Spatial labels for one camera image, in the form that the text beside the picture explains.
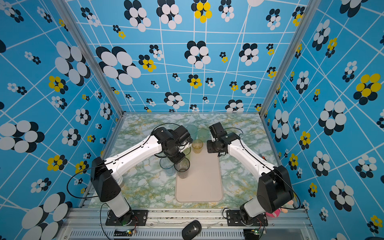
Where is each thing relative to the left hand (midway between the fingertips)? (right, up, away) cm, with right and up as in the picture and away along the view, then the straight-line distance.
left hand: (180, 158), depth 78 cm
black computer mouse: (+7, -31, -10) cm, 33 cm away
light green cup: (+14, +11, +27) cm, 32 cm away
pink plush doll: (+47, -24, -8) cm, 54 cm away
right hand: (+18, +5, +8) cm, 20 cm away
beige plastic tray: (+13, -15, +6) cm, 21 cm away
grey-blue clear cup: (-6, -4, -1) cm, 7 cm away
